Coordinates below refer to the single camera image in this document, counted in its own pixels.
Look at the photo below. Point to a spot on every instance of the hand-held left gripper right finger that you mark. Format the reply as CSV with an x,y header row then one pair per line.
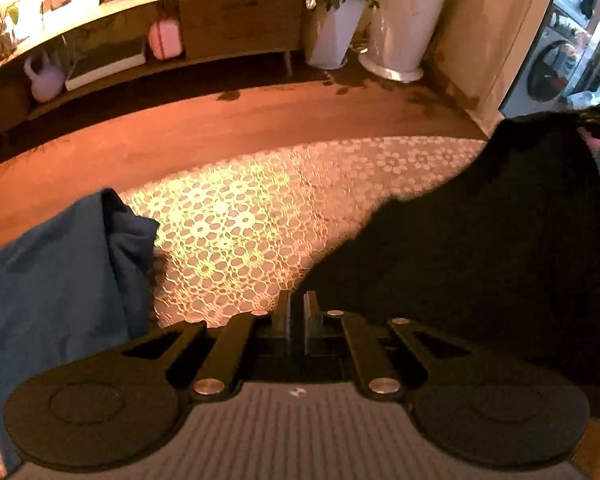
x,y
311,310

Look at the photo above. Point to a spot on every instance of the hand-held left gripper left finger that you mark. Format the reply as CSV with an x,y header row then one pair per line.
x,y
282,310

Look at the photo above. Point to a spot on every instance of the black garment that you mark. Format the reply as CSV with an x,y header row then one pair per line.
x,y
480,240

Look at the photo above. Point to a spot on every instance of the blue garment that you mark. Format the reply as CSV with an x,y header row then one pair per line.
x,y
55,285

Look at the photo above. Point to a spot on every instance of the washing machine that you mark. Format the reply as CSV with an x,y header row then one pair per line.
x,y
550,70

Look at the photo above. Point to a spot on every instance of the white standing column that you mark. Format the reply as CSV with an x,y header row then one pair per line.
x,y
405,20

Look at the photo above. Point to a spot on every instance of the white plant pot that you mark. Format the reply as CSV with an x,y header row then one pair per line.
x,y
335,35

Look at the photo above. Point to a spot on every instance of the wooden sideboard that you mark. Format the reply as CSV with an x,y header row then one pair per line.
x,y
240,25

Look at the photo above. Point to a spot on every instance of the pink case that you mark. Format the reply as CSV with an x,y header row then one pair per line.
x,y
165,40

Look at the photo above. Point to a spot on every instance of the white flat box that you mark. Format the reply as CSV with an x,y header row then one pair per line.
x,y
105,65

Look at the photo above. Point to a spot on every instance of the purple watering can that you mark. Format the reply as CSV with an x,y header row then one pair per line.
x,y
45,82

